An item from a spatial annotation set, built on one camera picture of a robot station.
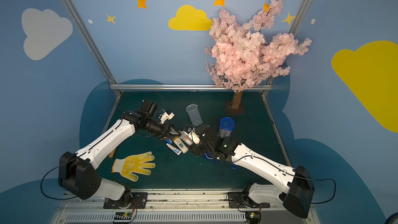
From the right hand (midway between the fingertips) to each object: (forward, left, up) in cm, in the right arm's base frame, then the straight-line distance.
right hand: (197, 138), depth 77 cm
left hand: (0, +10, +2) cm, 10 cm away
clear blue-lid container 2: (+26, +4, -15) cm, 30 cm away
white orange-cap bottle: (+3, +11, -16) cm, 20 cm away
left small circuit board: (-33, +34, -20) cm, 51 cm away
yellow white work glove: (-9, +33, -17) cm, 38 cm away
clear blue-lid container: (-2, +5, +4) cm, 7 cm away
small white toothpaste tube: (0, +14, -17) cm, 22 cm away
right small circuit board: (-29, -29, -21) cm, 47 cm away
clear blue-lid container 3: (+14, -17, -8) cm, 23 cm away
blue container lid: (-19, -14, +16) cm, 28 cm away
